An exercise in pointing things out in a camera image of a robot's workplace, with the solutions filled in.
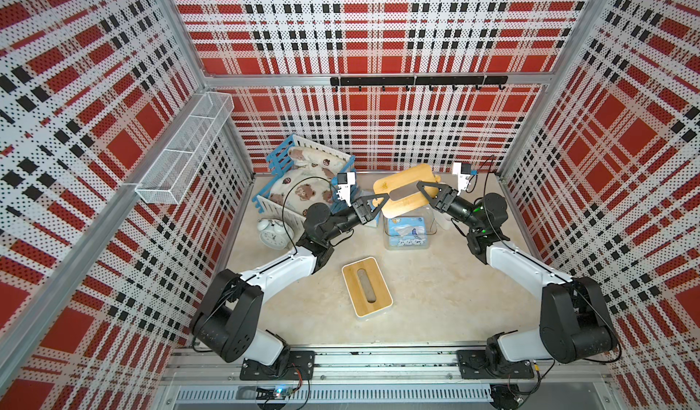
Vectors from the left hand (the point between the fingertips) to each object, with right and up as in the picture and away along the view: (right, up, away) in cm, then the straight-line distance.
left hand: (392, 196), depth 71 cm
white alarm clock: (-38, -13, +20) cm, 45 cm away
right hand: (+8, +3, +2) cm, 9 cm away
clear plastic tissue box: (+9, -4, -2) cm, 10 cm away
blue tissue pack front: (+7, -12, +20) cm, 24 cm away
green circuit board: (-31, -51, -1) cm, 60 cm away
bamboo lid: (+3, +2, 0) cm, 3 cm away
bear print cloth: (-30, +6, +34) cm, 46 cm away
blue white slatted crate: (-41, +15, +34) cm, 56 cm away
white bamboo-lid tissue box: (-6, -30, +15) cm, 34 cm away
